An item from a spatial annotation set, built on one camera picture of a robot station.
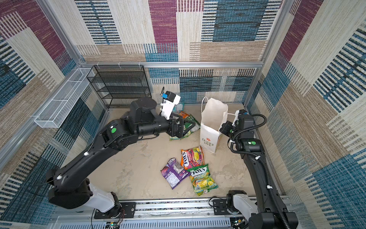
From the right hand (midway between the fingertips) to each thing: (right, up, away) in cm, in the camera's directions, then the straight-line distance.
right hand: (223, 126), depth 77 cm
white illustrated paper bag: (-2, +7, +16) cm, 18 cm away
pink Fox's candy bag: (-16, -20, +11) cm, 27 cm away
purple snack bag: (-26, -26, +4) cm, 37 cm away
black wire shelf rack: (-70, +30, +31) cm, 82 cm away
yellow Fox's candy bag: (-27, -9, +22) cm, 36 cm away
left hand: (-19, +3, -22) cm, 29 cm away
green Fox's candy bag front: (-11, -30, +2) cm, 32 cm away
